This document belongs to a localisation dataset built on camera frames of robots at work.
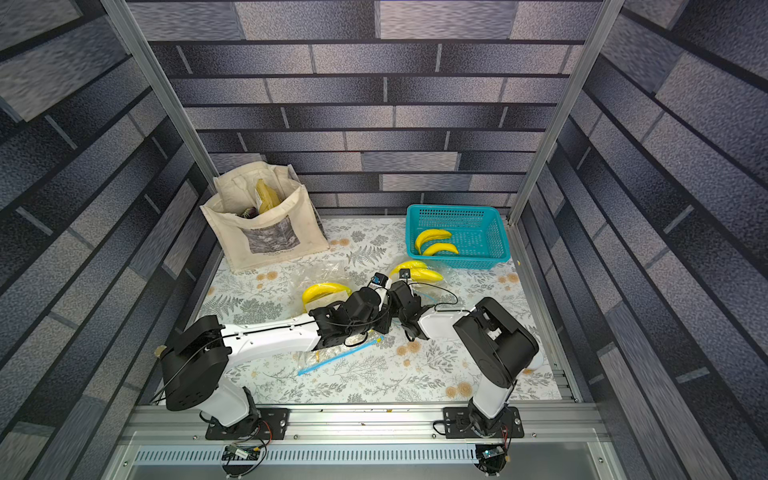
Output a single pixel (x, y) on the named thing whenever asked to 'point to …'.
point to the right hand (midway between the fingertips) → (397, 295)
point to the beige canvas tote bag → (284, 232)
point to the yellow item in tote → (268, 196)
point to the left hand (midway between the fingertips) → (399, 311)
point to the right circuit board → (498, 450)
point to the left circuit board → (241, 452)
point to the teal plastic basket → (479, 234)
